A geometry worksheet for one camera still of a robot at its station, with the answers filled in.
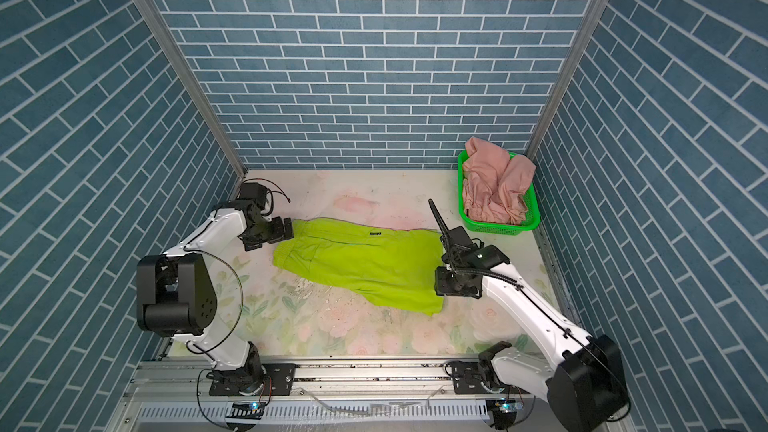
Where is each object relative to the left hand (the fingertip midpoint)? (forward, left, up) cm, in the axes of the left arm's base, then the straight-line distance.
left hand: (280, 235), depth 92 cm
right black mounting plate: (-39, -54, -6) cm, 66 cm away
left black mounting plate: (-38, -7, -7) cm, 39 cm away
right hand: (-18, -48, +3) cm, 51 cm away
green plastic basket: (+7, -82, +1) cm, 82 cm away
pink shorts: (+25, -75, -3) cm, 79 cm away
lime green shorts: (-6, -35, -9) cm, 37 cm away
